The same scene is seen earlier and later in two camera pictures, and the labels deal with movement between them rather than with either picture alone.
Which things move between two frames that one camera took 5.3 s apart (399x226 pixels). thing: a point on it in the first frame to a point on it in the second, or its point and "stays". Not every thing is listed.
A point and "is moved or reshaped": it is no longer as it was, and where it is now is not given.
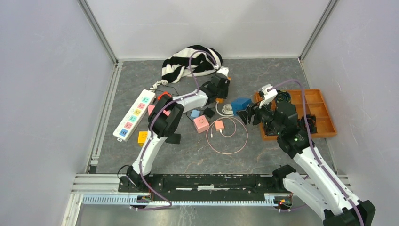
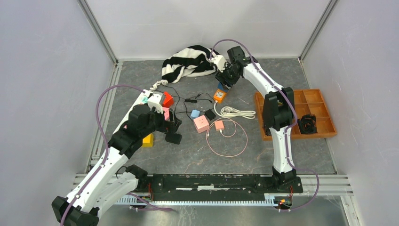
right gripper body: (264, 114) to (227, 75)
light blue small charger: (195, 113) stays
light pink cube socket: (201, 124) stays
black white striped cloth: (176, 65) stays
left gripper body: (223, 92) to (160, 124)
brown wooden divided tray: (316, 105) stays
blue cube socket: (240, 104) is moved or reshaped
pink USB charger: (219, 125) stays
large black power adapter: (174, 138) stays
